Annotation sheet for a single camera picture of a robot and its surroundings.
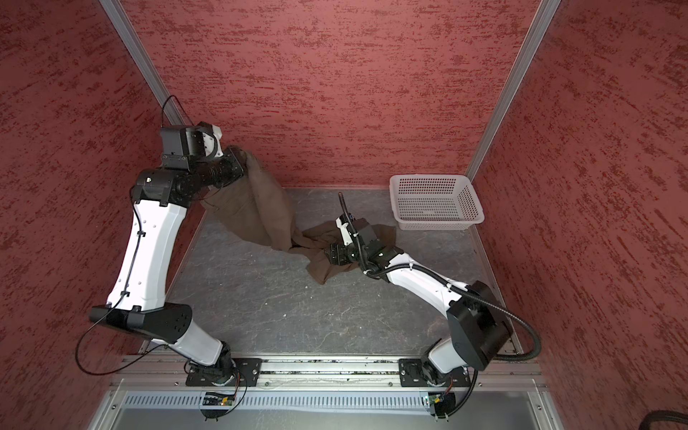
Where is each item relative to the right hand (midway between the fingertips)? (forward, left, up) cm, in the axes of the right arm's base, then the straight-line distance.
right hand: (331, 254), depth 83 cm
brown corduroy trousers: (+8, +2, -9) cm, 12 cm away
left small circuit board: (-35, +33, -17) cm, 51 cm away
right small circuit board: (-37, -28, -16) cm, 49 cm away
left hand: (+11, +19, +27) cm, 35 cm away
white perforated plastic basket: (+35, -45, -15) cm, 59 cm away
